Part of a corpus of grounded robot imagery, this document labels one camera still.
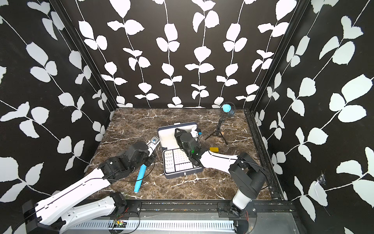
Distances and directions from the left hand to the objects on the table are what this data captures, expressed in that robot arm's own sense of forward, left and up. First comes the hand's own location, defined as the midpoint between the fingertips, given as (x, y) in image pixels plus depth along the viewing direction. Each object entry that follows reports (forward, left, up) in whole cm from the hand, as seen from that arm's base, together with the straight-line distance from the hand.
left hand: (153, 146), depth 75 cm
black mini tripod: (+17, -39, -13) cm, 44 cm away
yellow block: (+7, -36, -19) cm, 41 cm away
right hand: (+11, -9, +1) cm, 14 cm away
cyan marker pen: (-10, +10, -17) cm, 22 cm away
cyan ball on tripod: (+20, -43, +5) cm, 48 cm away
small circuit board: (-31, +17, -22) cm, 41 cm away
